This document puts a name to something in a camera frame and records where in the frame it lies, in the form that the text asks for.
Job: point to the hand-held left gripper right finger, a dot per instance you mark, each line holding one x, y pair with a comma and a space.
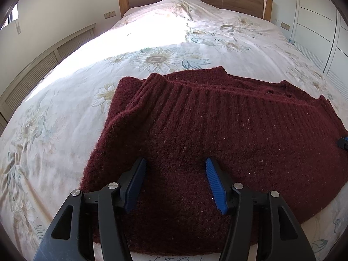
216, 187

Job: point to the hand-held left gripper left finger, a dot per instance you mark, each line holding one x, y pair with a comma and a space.
136, 182

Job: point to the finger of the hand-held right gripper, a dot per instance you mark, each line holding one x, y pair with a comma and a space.
343, 142

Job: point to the dark red knitted sweater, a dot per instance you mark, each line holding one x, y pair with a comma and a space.
217, 130

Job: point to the white floral duvet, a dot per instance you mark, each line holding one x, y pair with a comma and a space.
81, 73

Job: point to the white wardrobe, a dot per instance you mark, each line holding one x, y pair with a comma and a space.
320, 13

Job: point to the beige slatted radiator cover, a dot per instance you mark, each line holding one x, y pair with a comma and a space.
46, 62

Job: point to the window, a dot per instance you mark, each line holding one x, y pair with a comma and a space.
12, 15

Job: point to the beige wall switch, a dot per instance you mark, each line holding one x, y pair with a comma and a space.
109, 14
285, 25

